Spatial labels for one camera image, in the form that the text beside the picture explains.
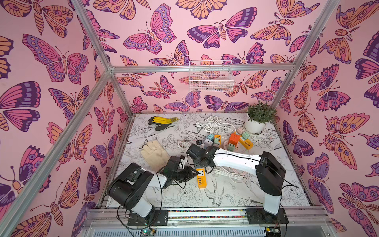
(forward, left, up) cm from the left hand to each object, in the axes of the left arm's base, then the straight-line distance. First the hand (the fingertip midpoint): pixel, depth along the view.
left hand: (198, 174), depth 87 cm
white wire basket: (+52, -8, +33) cm, 62 cm away
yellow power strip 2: (+25, -15, 0) cm, 29 cm away
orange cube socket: (+21, -23, +7) cm, 32 cm away
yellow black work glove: (+40, +26, 0) cm, 48 cm away
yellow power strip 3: (+21, -34, 0) cm, 40 cm away
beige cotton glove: (+13, +28, -1) cm, 31 cm away
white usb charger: (+18, -6, +5) cm, 20 cm away
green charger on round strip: (+15, -21, +5) cm, 26 cm away
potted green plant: (+31, -39, +19) cm, 53 cm away
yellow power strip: (-3, -2, +1) cm, 4 cm away
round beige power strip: (+17, -28, 0) cm, 33 cm away
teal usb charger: (+23, -9, +5) cm, 25 cm away
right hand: (+4, +1, +4) cm, 6 cm away
